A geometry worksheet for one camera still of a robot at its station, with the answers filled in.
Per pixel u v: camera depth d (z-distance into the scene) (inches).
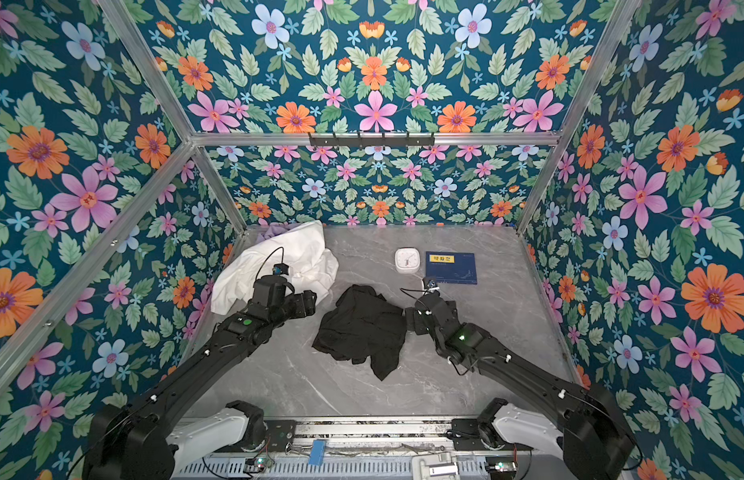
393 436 29.5
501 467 27.7
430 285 27.6
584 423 15.7
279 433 29.1
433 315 23.4
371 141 36.4
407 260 41.2
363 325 33.4
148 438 15.1
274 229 43.8
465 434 28.6
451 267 42.3
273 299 24.8
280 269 28.9
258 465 27.7
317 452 28.2
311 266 39.9
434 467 26.6
